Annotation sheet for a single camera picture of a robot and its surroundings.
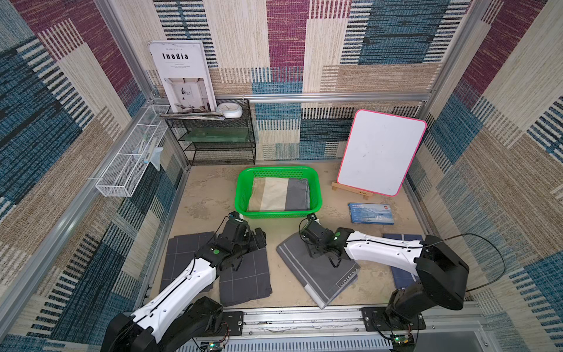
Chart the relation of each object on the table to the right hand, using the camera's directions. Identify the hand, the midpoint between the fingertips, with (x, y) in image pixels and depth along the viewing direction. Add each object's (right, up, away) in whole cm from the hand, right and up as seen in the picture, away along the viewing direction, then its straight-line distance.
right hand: (314, 241), depth 87 cm
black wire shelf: (-47, +43, +28) cm, 70 cm away
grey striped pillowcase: (+3, -14, -5) cm, 15 cm away
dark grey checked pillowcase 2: (-53, -5, +3) cm, 54 cm away
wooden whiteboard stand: (+25, +18, +15) cm, 34 cm away
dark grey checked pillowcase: (-24, -14, -5) cm, 28 cm away
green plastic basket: (-30, +23, +18) cm, 42 cm away
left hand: (-22, +3, -4) cm, 23 cm away
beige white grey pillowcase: (-14, +17, +18) cm, 29 cm away
